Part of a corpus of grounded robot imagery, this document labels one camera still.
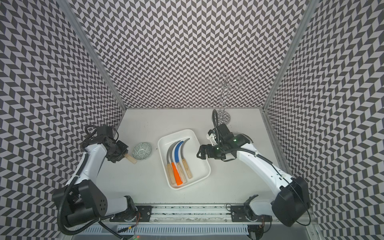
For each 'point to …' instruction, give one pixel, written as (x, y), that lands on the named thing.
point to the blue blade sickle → (180, 167)
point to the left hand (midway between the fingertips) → (127, 153)
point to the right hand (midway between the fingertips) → (205, 158)
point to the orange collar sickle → (178, 180)
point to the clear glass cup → (142, 151)
